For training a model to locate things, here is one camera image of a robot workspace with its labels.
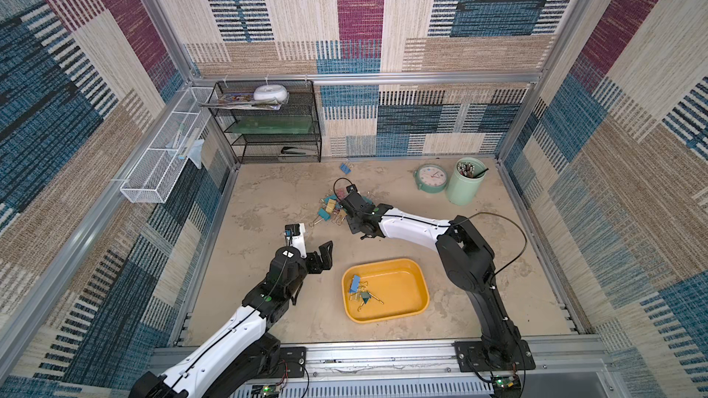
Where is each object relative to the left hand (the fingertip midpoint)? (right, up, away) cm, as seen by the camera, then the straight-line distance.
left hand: (319, 242), depth 82 cm
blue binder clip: (+6, +24, +33) cm, 41 cm away
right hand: (+11, +7, +15) cm, 20 cm away
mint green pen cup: (+49, +15, +19) cm, 55 cm away
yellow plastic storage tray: (+24, -13, +3) cm, 27 cm away
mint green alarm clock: (+41, +20, +29) cm, 54 cm away
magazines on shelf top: (-26, +44, +10) cm, 52 cm away
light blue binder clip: (+10, -13, +1) cm, 17 cm away
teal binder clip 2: (-1, +6, +20) cm, 21 cm away
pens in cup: (+48, +22, +12) cm, 54 cm away
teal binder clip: (+14, -16, 0) cm, 21 cm away
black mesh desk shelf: (-14, +36, +21) cm, 44 cm away
